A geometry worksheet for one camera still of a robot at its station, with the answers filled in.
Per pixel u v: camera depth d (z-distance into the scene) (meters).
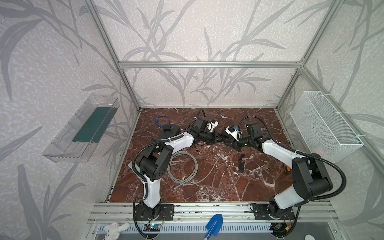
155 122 1.12
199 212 0.75
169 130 1.04
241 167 0.88
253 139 0.71
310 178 0.45
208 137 0.80
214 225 0.70
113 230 0.66
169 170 0.88
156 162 0.50
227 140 0.85
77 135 0.65
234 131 0.77
